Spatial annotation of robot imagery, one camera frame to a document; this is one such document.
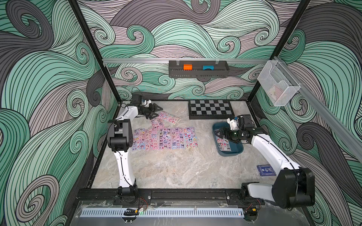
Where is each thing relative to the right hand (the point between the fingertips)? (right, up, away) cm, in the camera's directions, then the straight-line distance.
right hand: (223, 136), depth 85 cm
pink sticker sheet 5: (-19, -4, +12) cm, 23 cm away
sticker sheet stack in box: (+3, -7, +8) cm, 11 cm away
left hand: (-40, +16, +13) cm, 45 cm away
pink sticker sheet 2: (-46, -4, +12) cm, 48 cm away
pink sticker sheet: (-55, -4, +11) cm, 56 cm away
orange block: (-21, +45, +8) cm, 51 cm away
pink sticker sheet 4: (-28, -4, +13) cm, 31 cm away
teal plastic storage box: (+11, -9, +7) cm, 16 cm away
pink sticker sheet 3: (-37, -4, +12) cm, 39 cm away
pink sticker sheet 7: (-35, +11, +23) cm, 43 cm away
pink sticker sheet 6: (-44, +6, +21) cm, 49 cm away
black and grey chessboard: (-2, +17, +25) cm, 30 cm away
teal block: (-5, +46, +10) cm, 47 cm away
